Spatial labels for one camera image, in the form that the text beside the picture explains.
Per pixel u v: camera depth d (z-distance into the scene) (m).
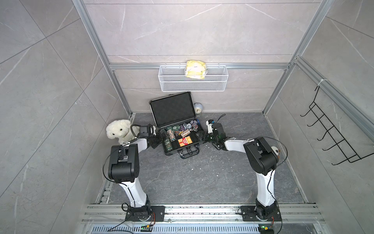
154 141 0.85
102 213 0.75
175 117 1.05
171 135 1.00
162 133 0.90
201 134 0.90
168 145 0.96
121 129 0.88
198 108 1.15
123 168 0.50
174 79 1.00
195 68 0.86
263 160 0.54
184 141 0.99
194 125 1.07
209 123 0.92
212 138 0.88
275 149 0.96
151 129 0.85
